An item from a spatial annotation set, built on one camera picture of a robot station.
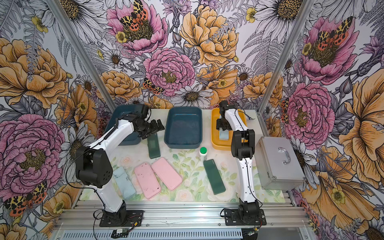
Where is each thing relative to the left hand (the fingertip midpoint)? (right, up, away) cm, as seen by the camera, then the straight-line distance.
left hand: (158, 134), depth 90 cm
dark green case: (-4, -12, +8) cm, 15 cm away
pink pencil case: (-4, -25, -5) cm, 26 cm away
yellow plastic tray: (+40, -7, +7) cm, 41 cm away
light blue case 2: (+41, -1, +11) cm, 42 cm away
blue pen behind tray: (+63, +11, +24) cm, 68 cm away
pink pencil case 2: (+5, -22, -1) cm, 23 cm away
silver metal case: (+64, -15, -14) cm, 67 cm away
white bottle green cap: (+27, -11, -2) cm, 29 cm away
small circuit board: (-14, -46, -17) cm, 51 cm away
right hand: (+42, +2, +15) cm, 44 cm away
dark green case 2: (+33, -24, -3) cm, 41 cm away
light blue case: (-17, -26, -5) cm, 32 cm away
